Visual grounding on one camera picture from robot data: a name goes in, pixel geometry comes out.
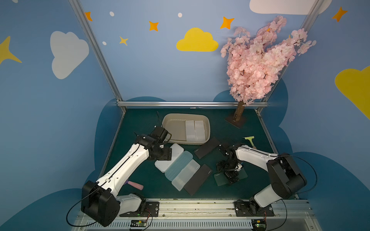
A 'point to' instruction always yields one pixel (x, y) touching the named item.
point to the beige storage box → (175, 124)
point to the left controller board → (138, 223)
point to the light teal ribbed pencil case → (178, 164)
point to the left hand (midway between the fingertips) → (164, 154)
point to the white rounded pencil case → (163, 165)
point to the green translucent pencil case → (221, 180)
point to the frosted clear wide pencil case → (185, 174)
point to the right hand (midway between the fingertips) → (221, 174)
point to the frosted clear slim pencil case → (190, 131)
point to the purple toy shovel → (136, 185)
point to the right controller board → (259, 224)
